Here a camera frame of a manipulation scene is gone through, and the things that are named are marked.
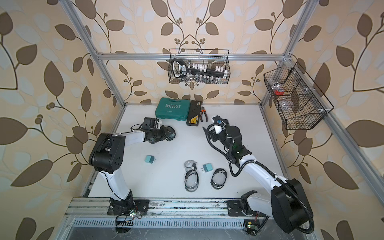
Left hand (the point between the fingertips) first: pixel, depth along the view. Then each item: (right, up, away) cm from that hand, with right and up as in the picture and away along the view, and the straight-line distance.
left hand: (170, 131), depth 97 cm
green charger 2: (+24, -21, -11) cm, 34 cm away
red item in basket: (+62, +23, -15) cm, 68 cm away
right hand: (+26, +6, -16) cm, 31 cm away
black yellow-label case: (+16, +12, +15) cm, 25 cm away
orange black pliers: (+23, +15, +18) cm, 33 cm away
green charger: (-11, -16, -8) cm, 21 cm away
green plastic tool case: (0, +15, +15) cm, 21 cm away
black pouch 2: (+30, -26, -13) cm, 42 cm away
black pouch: (+15, -27, -15) cm, 34 cm away
